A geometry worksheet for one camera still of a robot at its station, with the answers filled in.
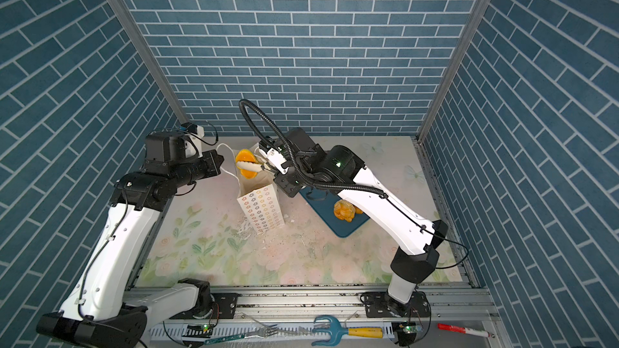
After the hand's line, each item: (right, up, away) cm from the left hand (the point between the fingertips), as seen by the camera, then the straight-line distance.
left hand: (225, 156), depth 69 cm
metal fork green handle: (+12, -51, 0) cm, 53 cm away
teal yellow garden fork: (+33, -50, -1) cm, 60 cm away
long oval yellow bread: (+6, 0, +1) cm, 6 cm away
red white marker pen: (+70, -51, 0) cm, 87 cm away
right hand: (+16, -4, -4) cm, 17 cm away
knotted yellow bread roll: (+37, -20, +19) cm, 46 cm away
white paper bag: (+9, -13, +5) cm, 17 cm away
